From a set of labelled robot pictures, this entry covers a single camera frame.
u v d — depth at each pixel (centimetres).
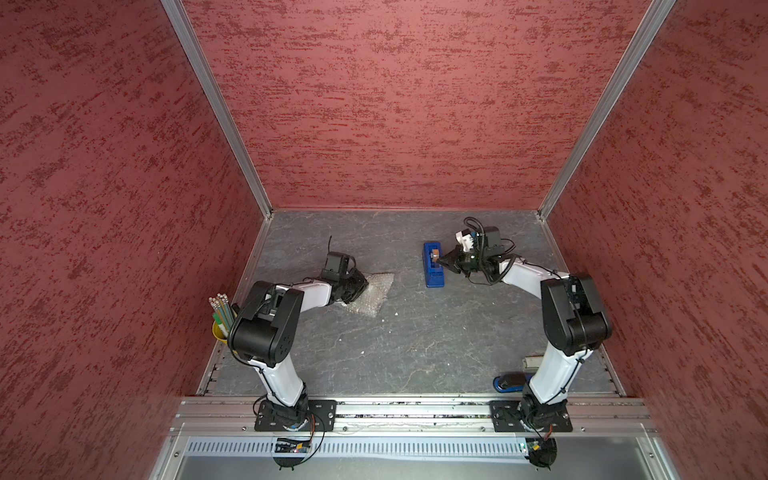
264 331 49
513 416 73
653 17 71
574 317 52
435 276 96
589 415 76
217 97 87
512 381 84
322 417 74
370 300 92
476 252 87
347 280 86
